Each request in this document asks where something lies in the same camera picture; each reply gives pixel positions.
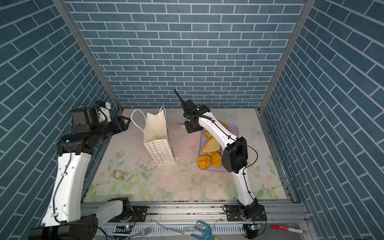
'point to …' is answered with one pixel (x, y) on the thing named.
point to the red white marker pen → (288, 229)
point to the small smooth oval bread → (216, 159)
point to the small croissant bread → (207, 135)
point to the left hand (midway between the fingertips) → (126, 120)
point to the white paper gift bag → (157, 138)
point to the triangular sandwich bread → (211, 146)
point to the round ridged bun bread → (204, 161)
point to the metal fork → (146, 231)
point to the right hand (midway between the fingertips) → (190, 127)
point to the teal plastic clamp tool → (207, 235)
